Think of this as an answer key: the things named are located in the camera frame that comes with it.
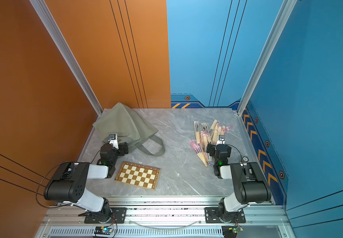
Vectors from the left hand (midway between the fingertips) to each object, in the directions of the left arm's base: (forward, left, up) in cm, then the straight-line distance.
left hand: (119, 140), depth 94 cm
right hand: (-1, -64, -2) cm, 64 cm away
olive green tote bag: (+6, -6, +5) cm, 10 cm away
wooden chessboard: (-21, -16, -5) cm, 27 cm away
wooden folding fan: (+12, -51, -6) cm, 53 cm away
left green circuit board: (-47, -2, -8) cm, 47 cm away
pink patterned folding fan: (+15, -72, -6) cm, 74 cm away
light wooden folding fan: (+16, -63, -6) cm, 66 cm away
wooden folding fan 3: (+5, -56, -5) cm, 56 cm away
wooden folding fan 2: (-2, -51, -6) cm, 51 cm away
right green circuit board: (-46, -63, -7) cm, 79 cm away
